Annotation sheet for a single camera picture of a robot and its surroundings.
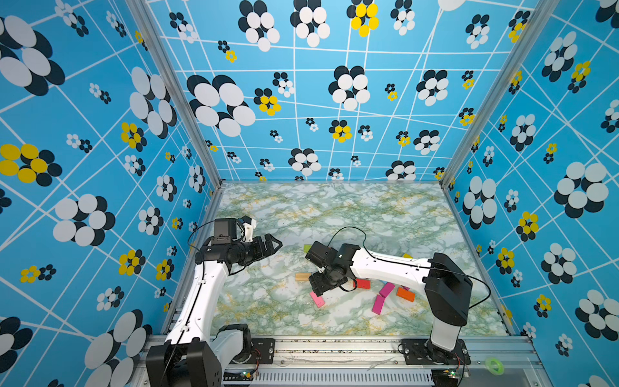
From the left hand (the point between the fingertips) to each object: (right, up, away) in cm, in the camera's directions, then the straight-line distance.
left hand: (274, 245), depth 80 cm
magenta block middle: (+39, -16, +5) cm, 43 cm away
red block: (+31, -15, +6) cm, 35 cm away
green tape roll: (+66, -34, -9) cm, 75 cm away
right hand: (+17, -14, +3) cm, 22 cm away
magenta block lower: (+36, -21, +3) cm, 41 cm away
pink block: (+15, -20, +3) cm, 25 cm away
